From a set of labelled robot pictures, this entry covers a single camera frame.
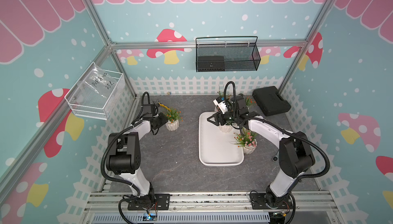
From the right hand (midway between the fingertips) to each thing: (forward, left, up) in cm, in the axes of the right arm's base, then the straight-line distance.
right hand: (210, 117), depth 86 cm
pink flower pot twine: (-13, -18, -3) cm, 23 cm away
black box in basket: (+25, -1, +19) cm, 31 cm away
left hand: (+5, +28, -10) cm, 30 cm away
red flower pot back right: (+14, -25, -3) cm, 29 cm away
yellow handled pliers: (+20, +31, -15) cm, 40 cm away
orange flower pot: (+3, +22, -5) cm, 23 cm away
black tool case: (+25, -45, -14) cm, 53 cm away
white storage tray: (-12, -3, -14) cm, 19 cm away
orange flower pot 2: (-1, -10, -11) cm, 15 cm away
